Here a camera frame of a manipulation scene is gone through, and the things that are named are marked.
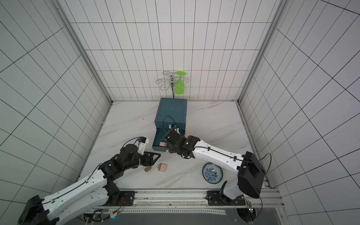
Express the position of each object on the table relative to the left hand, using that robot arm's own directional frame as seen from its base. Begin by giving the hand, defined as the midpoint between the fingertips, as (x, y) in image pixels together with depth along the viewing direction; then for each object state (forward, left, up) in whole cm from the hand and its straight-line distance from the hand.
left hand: (154, 157), depth 78 cm
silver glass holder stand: (+47, -5, +18) cm, 50 cm away
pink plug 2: (-3, -4, -8) cm, 9 cm away
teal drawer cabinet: (+25, -9, +11) cm, 29 cm away
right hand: (+6, -8, +3) cm, 11 cm away
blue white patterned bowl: (-6, -34, -9) cm, 36 cm away
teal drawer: (+15, -2, +3) cm, 15 cm away
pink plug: (+8, -5, +2) cm, 9 cm away
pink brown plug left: (-4, +5, -8) cm, 10 cm away
